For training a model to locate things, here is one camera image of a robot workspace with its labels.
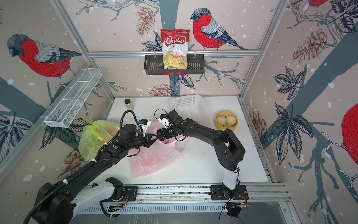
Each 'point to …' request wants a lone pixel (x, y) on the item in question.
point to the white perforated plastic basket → (194, 107)
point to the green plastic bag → (94, 135)
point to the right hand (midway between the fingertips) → (160, 135)
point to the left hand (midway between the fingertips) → (160, 135)
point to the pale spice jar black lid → (128, 104)
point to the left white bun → (221, 120)
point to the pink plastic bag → (159, 152)
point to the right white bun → (230, 120)
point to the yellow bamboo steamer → (225, 113)
